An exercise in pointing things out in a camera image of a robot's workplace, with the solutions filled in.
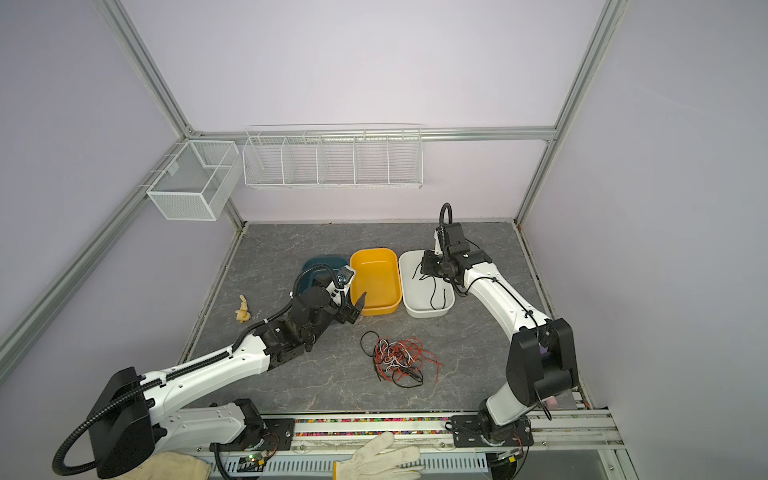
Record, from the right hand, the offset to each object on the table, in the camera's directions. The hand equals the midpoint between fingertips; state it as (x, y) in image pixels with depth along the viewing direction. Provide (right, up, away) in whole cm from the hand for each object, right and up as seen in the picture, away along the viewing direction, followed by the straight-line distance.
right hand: (427, 264), depth 87 cm
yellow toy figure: (-58, -16, +6) cm, 60 cm away
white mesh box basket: (-76, +27, +11) cm, 81 cm away
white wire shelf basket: (-30, +36, +11) cm, 48 cm away
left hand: (-22, -5, -9) cm, 24 cm away
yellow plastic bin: (-16, -4, +18) cm, 24 cm away
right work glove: (-16, -46, -18) cm, 52 cm away
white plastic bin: (0, -10, +6) cm, 12 cm away
